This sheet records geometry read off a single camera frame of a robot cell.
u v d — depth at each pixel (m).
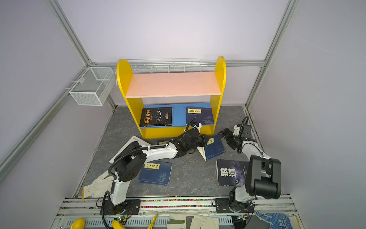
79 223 0.65
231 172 0.84
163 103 1.25
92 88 0.94
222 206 0.74
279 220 0.70
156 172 0.84
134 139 0.96
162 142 0.96
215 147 0.89
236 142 0.68
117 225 0.64
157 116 0.93
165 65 0.94
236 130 0.85
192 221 0.69
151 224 0.67
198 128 0.80
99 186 0.81
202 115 0.94
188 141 0.70
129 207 0.74
